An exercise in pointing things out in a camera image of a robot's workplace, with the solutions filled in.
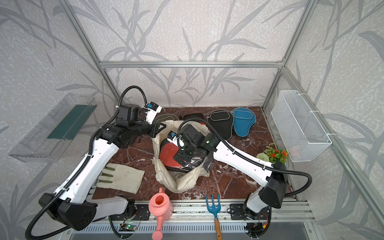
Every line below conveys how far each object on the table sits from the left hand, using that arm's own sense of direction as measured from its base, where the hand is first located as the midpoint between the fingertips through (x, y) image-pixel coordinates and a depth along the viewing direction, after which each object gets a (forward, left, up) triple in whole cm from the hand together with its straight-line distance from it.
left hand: (165, 125), depth 71 cm
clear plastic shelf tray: (-10, +49, 0) cm, 50 cm away
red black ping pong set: (+34, -15, -32) cm, 49 cm away
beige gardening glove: (-15, +26, -31) cm, 43 cm away
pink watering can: (-31, 0, -18) cm, 36 cm away
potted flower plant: (-10, -57, -13) cm, 59 cm away
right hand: (-8, -7, -9) cm, 14 cm away
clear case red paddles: (+3, +4, -31) cm, 31 cm away
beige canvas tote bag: (-19, -6, -21) cm, 29 cm away
